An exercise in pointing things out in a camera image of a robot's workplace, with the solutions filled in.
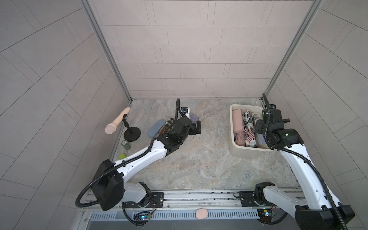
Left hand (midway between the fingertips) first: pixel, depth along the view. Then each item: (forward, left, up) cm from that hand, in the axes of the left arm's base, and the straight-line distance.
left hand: (196, 120), depth 79 cm
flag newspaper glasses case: (-4, -32, -10) cm, 34 cm away
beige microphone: (-8, +43, +3) cm, 44 cm away
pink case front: (+7, -26, -5) cm, 27 cm away
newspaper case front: (+3, -31, -4) cm, 32 cm away
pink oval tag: (-41, -2, -19) cm, 45 cm away
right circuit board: (-41, -33, -20) cm, 57 cm away
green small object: (-8, +42, -15) cm, 45 cm away
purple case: (+15, +1, -17) cm, 23 cm away
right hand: (-3, -33, +3) cm, 34 cm away
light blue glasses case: (+6, +27, -18) cm, 32 cm away
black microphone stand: (+3, +42, -19) cm, 46 cm away
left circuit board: (-42, +25, -17) cm, 52 cm away
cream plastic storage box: (-11, -29, -17) cm, 35 cm away
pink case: (-5, -27, -12) cm, 30 cm away
